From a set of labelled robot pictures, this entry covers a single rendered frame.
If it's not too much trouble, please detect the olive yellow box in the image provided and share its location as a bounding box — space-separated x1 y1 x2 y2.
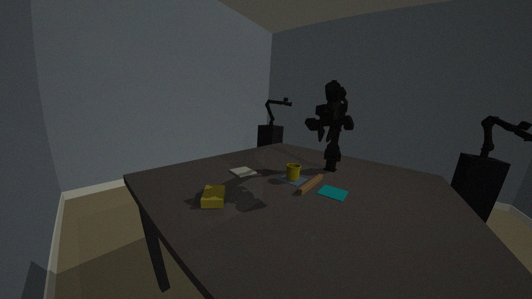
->
200 185 225 208

